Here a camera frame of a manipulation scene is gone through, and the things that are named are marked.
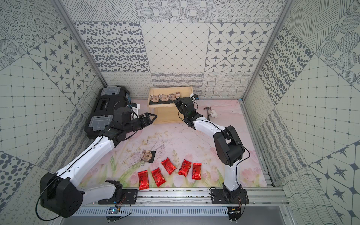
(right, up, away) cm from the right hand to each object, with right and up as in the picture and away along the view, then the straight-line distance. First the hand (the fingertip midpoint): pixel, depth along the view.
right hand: (175, 99), depth 91 cm
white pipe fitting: (+29, -10, +17) cm, 35 cm away
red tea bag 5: (+13, -44, -9) cm, 47 cm away
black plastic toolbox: (-49, -10, 0) cm, 50 cm away
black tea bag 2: (-8, 0, +2) cm, 8 cm away
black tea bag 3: (-1, +2, +2) cm, 3 cm away
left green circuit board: (-31, -60, -19) cm, 70 cm away
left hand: (-12, -10, -13) cm, 20 cm away
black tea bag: (-14, -1, 0) cm, 14 cm away
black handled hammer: (+25, -6, +24) cm, 35 cm away
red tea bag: (-17, -48, -13) cm, 52 cm away
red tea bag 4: (+6, -42, -9) cm, 44 cm away
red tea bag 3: (-3, -42, -7) cm, 42 cm away
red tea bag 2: (-9, -46, -13) cm, 48 cm away
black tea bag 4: (-17, -37, -2) cm, 41 cm away
